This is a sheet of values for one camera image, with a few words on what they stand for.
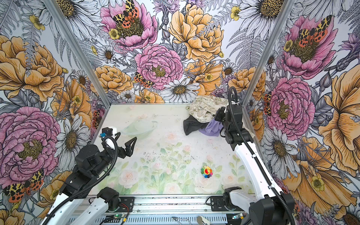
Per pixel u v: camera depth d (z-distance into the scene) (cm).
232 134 53
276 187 40
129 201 75
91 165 49
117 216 71
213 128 88
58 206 43
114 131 56
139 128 106
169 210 75
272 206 37
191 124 102
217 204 74
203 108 104
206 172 84
